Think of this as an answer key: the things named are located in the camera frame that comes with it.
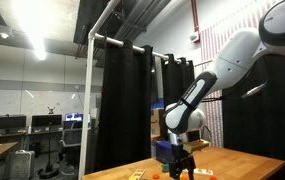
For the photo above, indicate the orange disc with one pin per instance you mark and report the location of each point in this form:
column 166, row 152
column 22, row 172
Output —
column 155, row 176

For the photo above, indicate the black backdrop curtain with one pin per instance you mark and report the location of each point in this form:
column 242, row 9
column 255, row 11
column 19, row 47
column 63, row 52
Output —
column 258, row 133

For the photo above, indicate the dark computer monitor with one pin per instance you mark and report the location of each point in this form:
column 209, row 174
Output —
column 6, row 122
column 46, row 120

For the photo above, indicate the wide black curtain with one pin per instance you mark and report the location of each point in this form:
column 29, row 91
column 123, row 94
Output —
column 125, row 106

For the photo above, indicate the white PVC pipe frame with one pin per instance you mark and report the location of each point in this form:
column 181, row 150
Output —
column 88, row 100

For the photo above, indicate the green block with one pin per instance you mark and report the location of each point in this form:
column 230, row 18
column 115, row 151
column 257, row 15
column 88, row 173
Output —
column 165, row 167

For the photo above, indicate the long ceiling light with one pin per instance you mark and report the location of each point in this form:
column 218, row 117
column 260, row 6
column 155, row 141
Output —
column 35, row 30

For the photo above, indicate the lit blue computer monitor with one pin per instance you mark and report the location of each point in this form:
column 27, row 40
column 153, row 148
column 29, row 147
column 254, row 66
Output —
column 74, row 117

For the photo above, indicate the yellowish wrist camera box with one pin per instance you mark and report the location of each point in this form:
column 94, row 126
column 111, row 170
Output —
column 195, row 146

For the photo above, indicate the blue plastic box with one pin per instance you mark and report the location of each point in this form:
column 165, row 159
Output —
column 163, row 151

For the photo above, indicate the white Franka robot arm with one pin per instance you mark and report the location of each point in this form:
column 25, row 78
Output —
column 235, row 63

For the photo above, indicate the red disc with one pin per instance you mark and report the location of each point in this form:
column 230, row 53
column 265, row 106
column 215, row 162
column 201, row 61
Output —
column 213, row 178

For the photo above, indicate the cardboard box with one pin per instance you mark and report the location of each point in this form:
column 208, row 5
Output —
column 155, row 121

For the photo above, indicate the small wooden desk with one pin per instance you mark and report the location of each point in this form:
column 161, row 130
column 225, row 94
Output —
column 0, row 147

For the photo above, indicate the grey office chair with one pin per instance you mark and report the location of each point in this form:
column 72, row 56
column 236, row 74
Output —
column 71, row 140

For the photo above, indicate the small dark drone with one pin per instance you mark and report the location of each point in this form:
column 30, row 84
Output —
column 51, row 110

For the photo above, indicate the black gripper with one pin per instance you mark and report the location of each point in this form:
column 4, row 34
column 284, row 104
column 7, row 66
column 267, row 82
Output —
column 179, row 155

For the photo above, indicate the striped colourful wall panel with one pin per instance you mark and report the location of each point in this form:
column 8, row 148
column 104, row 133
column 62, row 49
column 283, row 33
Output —
column 208, row 43

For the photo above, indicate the red wall pipe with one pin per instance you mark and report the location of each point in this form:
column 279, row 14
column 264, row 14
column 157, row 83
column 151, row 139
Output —
column 194, row 15

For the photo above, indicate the white fire alarm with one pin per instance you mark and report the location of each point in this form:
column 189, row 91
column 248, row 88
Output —
column 194, row 36

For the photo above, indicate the wooden slotted rack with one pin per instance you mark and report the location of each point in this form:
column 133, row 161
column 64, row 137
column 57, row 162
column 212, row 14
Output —
column 137, row 174

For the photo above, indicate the narrow black curtain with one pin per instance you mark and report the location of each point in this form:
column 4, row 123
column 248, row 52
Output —
column 173, row 83

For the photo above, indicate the long office desk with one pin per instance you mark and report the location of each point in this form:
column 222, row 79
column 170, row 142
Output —
column 12, row 134

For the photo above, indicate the wooden tray with coloured blocks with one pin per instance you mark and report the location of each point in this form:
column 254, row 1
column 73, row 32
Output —
column 203, row 172

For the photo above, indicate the white box fan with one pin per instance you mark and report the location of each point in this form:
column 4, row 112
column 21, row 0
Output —
column 22, row 165

